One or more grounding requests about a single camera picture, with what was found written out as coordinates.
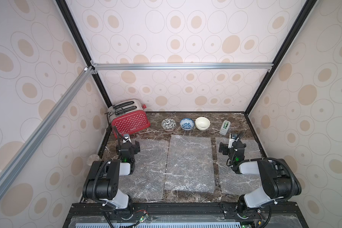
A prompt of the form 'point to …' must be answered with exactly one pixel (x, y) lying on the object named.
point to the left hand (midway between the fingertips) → (131, 140)
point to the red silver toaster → (128, 117)
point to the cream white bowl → (202, 123)
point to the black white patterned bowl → (168, 124)
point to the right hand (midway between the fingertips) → (235, 143)
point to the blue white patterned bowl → (186, 124)
